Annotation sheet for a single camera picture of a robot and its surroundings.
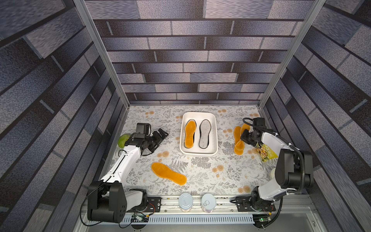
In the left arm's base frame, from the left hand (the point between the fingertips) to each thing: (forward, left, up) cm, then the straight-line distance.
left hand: (165, 137), depth 84 cm
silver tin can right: (-32, -24, -9) cm, 41 cm away
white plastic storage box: (-1, -30, -13) cm, 32 cm away
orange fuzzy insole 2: (0, -46, -8) cm, 47 cm away
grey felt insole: (+15, -26, -13) cm, 33 cm away
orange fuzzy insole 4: (-15, +1, -15) cm, 21 cm away
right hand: (+6, -50, -8) cm, 51 cm away
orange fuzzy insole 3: (+1, -44, +11) cm, 46 cm away
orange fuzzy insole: (+17, -16, -12) cm, 26 cm away
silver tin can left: (-32, -13, -9) cm, 35 cm away
